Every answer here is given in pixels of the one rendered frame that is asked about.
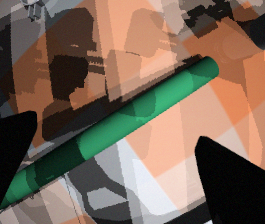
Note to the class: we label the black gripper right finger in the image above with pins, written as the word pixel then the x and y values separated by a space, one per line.
pixel 234 188

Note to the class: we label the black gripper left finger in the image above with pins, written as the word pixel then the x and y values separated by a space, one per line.
pixel 16 135

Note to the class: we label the green cylinder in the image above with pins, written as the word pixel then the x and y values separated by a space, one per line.
pixel 100 136

